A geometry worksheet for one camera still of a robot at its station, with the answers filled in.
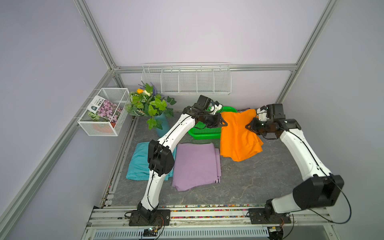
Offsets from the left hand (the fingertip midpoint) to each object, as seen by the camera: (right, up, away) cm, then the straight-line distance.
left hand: (227, 125), depth 80 cm
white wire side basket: (-66, 0, -8) cm, 67 cm away
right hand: (+11, 0, +1) cm, 11 cm away
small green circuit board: (-39, -52, -8) cm, 66 cm away
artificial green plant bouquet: (-44, +13, +1) cm, 46 cm away
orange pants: (+6, -9, +3) cm, 12 cm away
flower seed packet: (-63, +8, -6) cm, 64 cm away
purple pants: (-17, -24, +10) cm, 31 cm away
